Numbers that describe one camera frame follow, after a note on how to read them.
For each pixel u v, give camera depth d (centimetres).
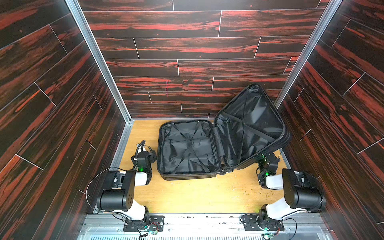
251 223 73
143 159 72
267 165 69
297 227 68
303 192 46
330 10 67
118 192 46
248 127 78
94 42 78
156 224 73
